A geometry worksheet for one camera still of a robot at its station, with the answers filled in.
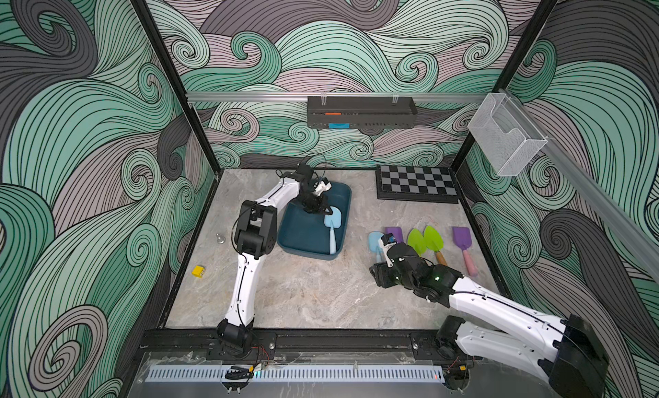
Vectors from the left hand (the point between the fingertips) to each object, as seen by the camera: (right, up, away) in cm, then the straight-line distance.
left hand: (330, 210), depth 98 cm
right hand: (+16, -17, -18) cm, 29 cm away
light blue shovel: (+1, -4, -1) cm, 5 cm away
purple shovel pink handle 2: (+52, -11, -1) cm, 53 cm away
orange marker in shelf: (+1, +37, -3) cm, 37 cm away
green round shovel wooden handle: (+32, -11, -3) cm, 34 cm away
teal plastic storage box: (-10, -9, -1) cm, 14 cm away
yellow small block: (-46, -20, -12) cm, 52 cm away
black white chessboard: (+38, +11, +12) cm, 42 cm away
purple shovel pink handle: (+26, -9, 0) cm, 28 cm away
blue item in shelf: (+3, +31, -8) cm, 32 cm away
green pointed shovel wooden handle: (+40, -12, -3) cm, 42 cm away
